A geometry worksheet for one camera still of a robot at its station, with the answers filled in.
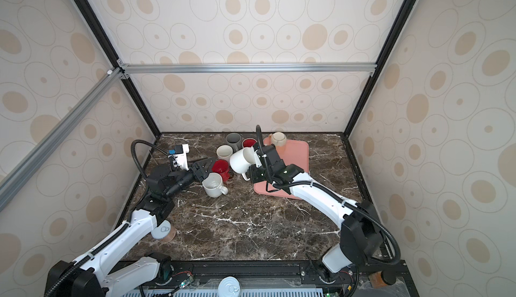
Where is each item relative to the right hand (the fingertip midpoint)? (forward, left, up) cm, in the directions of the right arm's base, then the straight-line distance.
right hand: (250, 169), depth 82 cm
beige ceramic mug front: (+2, +18, -15) cm, 24 cm away
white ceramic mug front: (+25, +2, -11) cm, 28 cm away
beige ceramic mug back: (+26, -14, -10) cm, 31 cm away
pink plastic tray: (+23, -23, -17) cm, 37 cm away
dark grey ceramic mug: (+24, +9, -8) cm, 27 cm away
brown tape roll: (-21, +33, -12) cm, 41 cm away
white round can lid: (-39, +7, -12) cm, 41 cm away
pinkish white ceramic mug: (+18, +15, -10) cm, 25 cm away
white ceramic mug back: (+1, +3, +5) cm, 6 cm away
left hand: (-2, +12, +11) cm, 16 cm away
